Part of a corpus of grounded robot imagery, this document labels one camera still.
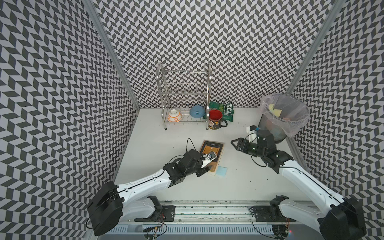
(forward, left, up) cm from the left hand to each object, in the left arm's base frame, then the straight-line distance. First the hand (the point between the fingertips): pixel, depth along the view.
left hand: (206, 160), depth 80 cm
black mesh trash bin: (+14, -42, +13) cm, 46 cm away
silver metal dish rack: (+54, +15, -1) cm, 57 cm away
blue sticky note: (-2, -9, -10) cm, 14 cm away
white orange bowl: (+33, +21, -1) cm, 39 cm away
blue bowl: (+39, +5, -2) cm, 39 cm away
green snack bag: (+46, -18, -8) cm, 50 cm away
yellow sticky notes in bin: (+31, -47, +4) cm, 56 cm away
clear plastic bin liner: (+34, -46, +13) cm, 59 cm away
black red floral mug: (+33, -7, -2) cm, 34 cm away
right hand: (+6, -15, +5) cm, 17 cm away
